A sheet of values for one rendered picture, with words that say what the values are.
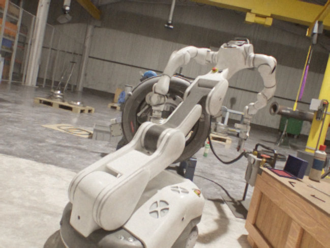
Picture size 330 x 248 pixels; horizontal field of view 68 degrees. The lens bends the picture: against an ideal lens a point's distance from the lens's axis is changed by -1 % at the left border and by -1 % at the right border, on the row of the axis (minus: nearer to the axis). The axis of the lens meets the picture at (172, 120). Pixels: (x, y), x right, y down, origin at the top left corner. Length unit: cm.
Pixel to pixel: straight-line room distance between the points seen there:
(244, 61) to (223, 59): 14
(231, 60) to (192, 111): 50
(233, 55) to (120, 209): 118
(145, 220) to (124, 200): 13
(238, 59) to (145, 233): 121
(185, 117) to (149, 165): 38
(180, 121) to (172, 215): 50
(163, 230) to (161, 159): 30
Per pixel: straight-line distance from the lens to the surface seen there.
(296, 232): 138
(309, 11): 1471
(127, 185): 106
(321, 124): 529
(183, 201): 117
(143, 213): 117
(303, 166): 168
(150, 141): 126
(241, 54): 176
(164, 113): 203
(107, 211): 104
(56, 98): 684
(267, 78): 180
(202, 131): 210
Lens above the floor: 78
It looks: 4 degrees down
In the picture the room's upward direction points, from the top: 12 degrees clockwise
